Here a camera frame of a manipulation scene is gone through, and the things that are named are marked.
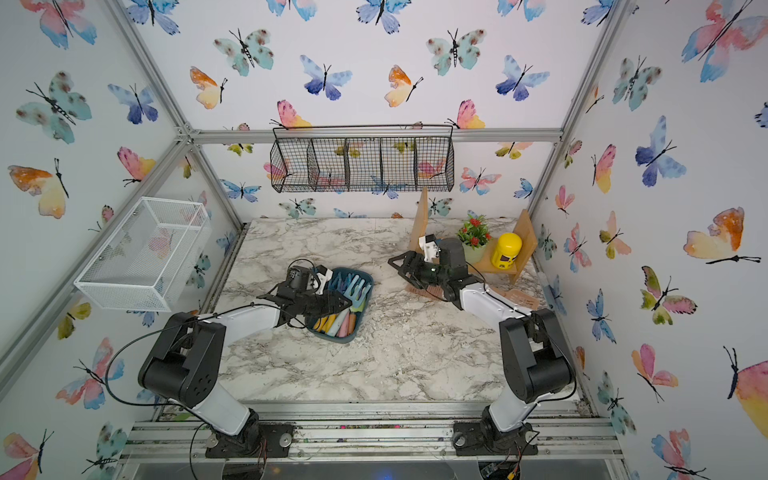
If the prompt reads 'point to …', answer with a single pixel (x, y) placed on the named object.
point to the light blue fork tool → (354, 298)
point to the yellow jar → (508, 249)
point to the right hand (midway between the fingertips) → (395, 264)
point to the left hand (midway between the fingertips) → (349, 300)
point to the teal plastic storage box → (356, 285)
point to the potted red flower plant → (474, 236)
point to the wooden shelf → (524, 225)
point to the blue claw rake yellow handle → (331, 322)
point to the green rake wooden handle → (351, 323)
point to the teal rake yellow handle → (321, 324)
